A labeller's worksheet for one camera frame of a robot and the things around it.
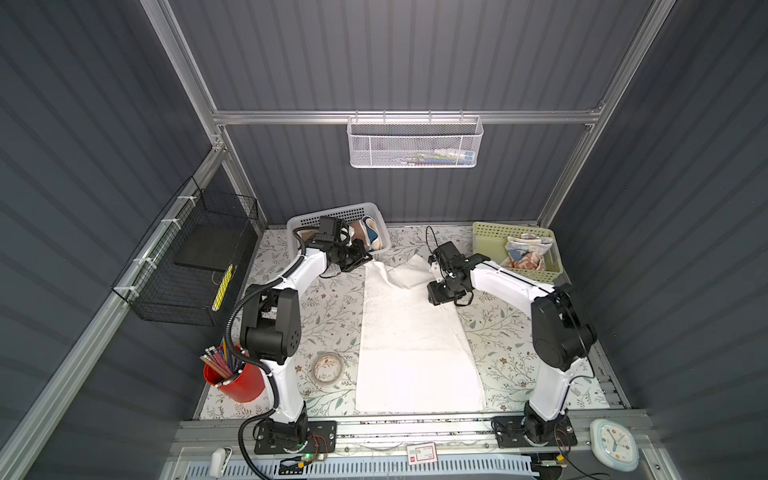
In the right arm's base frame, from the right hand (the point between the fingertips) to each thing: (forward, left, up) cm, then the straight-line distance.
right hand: (439, 298), depth 94 cm
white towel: (-16, +9, -5) cm, 19 cm away
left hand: (+10, +21, +9) cm, 25 cm away
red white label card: (-41, +8, -4) cm, 42 cm away
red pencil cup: (-28, +51, +11) cm, 59 cm away
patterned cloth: (+19, -33, 0) cm, 38 cm away
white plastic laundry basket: (+36, +33, +4) cm, 49 cm away
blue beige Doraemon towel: (+26, +22, +2) cm, 35 cm away
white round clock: (-39, -38, -3) cm, 55 cm away
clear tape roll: (-20, +34, -4) cm, 40 cm away
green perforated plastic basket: (+28, -23, -4) cm, 37 cm away
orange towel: (+26, +27, +4) cm, 37 cm away
